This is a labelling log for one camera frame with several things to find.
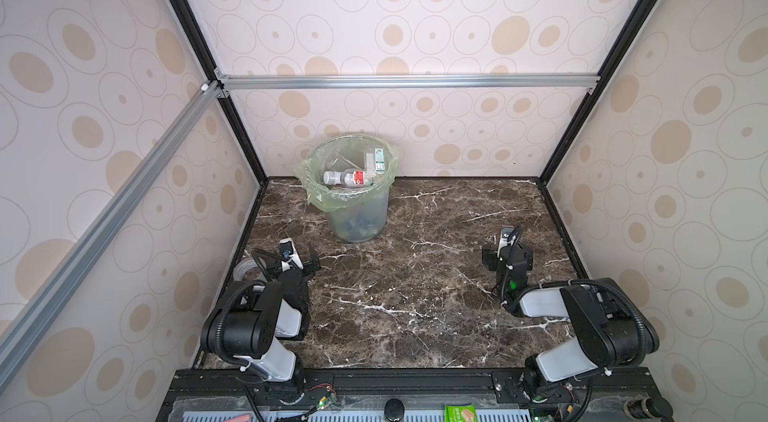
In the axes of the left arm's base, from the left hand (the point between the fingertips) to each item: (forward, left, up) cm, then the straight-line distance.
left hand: (300, 241), depth 88 cm
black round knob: (-41, -28, -1) cm, 49 cm away
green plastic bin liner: (+26, -10, +11) cm, 30 cm away
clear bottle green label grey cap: (+20, -23, +14) cm, 34 cm away
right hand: (+3, -64, -5) cm, 64 cm away
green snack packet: (-41, -43, -8) cm, 60 cm away
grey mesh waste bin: (+8, -17, -2) cm, 19 cm away
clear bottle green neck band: (+18, -14, +8) cm, 24 cm away
